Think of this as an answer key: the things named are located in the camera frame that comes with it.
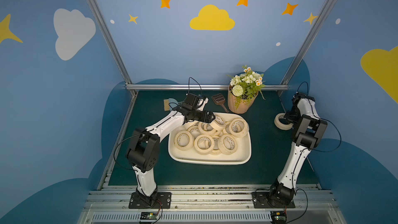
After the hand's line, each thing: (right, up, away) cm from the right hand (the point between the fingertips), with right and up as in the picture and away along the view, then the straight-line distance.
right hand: (293, 122), depth 100 cm
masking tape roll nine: (-65, -5, -2) cm, 65 cm away
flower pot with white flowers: (-37, +20, -14) cm, 44 cm away
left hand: (-56, +6, -10) cm, 57 cm away
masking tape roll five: (-59, -13, -9) cm, 61 cm away
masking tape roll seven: (-55, -5, -9) cm, 56 cm away
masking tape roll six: (-45, -13, -7) cm, 47 cm away
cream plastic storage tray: (-37, -18, -10) cm, 42 cm away
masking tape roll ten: (-53, -15, -13) cm, 56 cm away
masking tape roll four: (-9, -2, -2) cm, 10 cm away
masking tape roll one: (-37, -3, -2) cm, 37 cm away
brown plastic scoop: (-47, +16, +15) cm, 52 cm away
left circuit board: (-85, -41, -28) cm, 99 cm away
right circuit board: (-24, -43, -27) cm, 56 cm away
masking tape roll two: (-50, 0, -2) cm, 50 cm away
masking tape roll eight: (-71, -11, -6) cm, 72 cm away
